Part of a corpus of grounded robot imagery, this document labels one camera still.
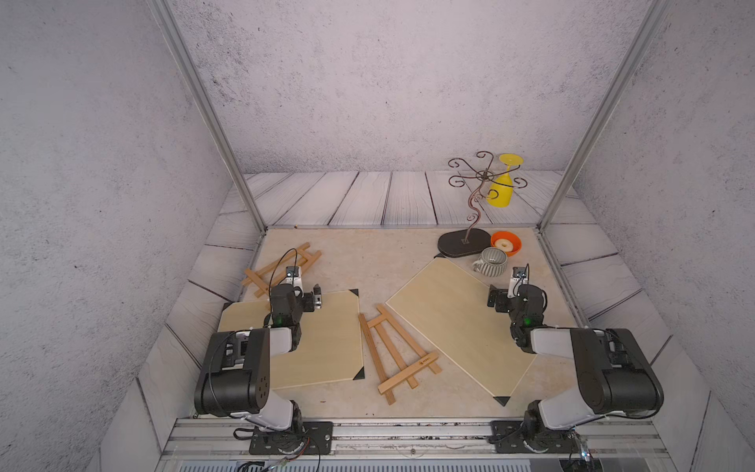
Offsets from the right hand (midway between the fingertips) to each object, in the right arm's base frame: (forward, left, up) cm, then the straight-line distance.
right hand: (511, 284), depth 93 cm
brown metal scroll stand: (+24, +10, -6) cm, 26 cm away
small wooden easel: (+19, +72, -4) cm, 74 cm away
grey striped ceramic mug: (+13, +2, -6) cm, 15 cm away
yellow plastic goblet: (+30, 0, +14) cm, 33 cm away
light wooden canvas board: (-4, +19, -7) cm, 21 cm away
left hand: (-1, +64, +1) cm, 64 cm away
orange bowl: (+23, -5, -4) cm, 24 cm away
